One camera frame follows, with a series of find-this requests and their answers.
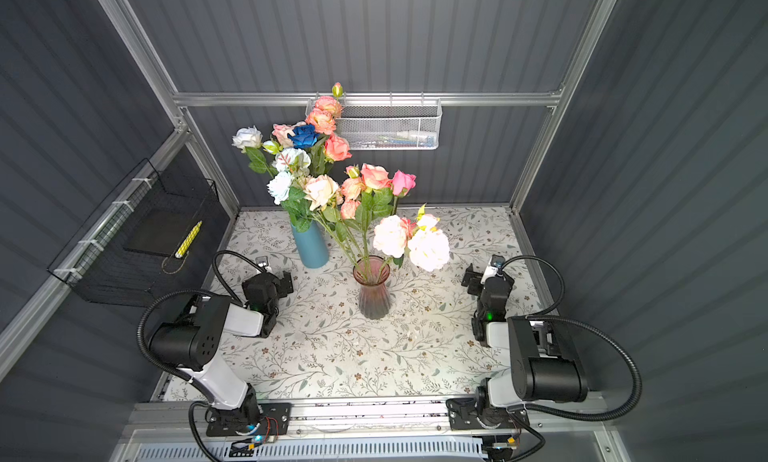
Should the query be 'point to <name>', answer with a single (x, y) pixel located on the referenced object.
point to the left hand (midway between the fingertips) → (267, 276)
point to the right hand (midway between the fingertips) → (491, 270)
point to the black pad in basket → (161, 231)
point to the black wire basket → (97, 267)
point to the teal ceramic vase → (313, 245)
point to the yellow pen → (185, 244)
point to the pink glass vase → (372, 273)
